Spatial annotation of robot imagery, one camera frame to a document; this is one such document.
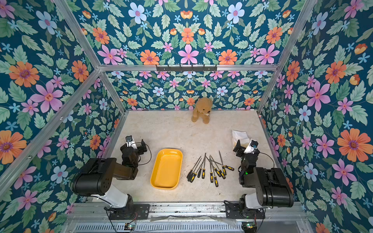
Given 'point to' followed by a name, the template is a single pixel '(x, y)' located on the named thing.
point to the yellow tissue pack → (243, 136)
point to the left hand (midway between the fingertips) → (135, 140)
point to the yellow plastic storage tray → (166, 171)
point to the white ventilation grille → (160, 227)
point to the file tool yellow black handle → (191, 170)
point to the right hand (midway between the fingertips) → (247, 142)
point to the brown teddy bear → (203, 108)
